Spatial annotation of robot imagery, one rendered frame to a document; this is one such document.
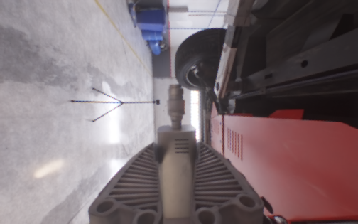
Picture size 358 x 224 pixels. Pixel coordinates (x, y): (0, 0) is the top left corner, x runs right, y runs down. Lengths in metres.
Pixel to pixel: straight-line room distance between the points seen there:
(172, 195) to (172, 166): 0.04
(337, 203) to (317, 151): 0.12
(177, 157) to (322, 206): 0.45
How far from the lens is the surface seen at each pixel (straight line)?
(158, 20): 5.73
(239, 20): 0.65
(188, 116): 8.81
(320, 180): 0.53
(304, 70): 0.56
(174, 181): 0.18
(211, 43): 1.29
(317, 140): 0.51
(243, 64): 1.06
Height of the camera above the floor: 1.23
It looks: 3 degrees up
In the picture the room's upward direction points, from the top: 88 degrees clockwise
